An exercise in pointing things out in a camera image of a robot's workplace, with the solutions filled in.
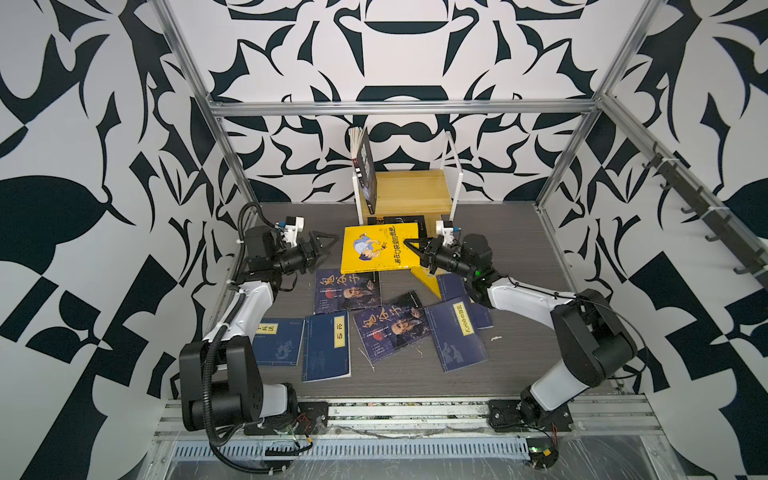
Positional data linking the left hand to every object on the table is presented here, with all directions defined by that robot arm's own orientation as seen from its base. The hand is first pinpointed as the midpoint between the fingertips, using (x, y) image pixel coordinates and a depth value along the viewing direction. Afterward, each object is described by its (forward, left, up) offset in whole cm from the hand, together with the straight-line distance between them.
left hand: (336, 241), depth 79 cm
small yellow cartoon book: (0, -28, -21) cm, 35 cm away
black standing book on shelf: (+18, -8, +10) cm, 22 cm away
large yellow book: (-1, -11, -2) cm, 11 cm away
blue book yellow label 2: (-17, -33, -22) cm, 43 cm away
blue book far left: (-17, +19, -24) cm, 35 cm away
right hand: (-2, -18, +1) cm, 18 cm away
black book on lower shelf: (+23, -26, -18) cm, 39 cm away
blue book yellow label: (-20, +4, -24) cm, 31 cm away
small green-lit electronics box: (-45, -48, -25) cm, 70 cm away
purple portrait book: (-3, +2, -22) cm, 22 cm away
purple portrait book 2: (-14, -14, -23) cm, 30 cm away
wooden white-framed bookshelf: (+20, -23, -2) cm, 30 cm away
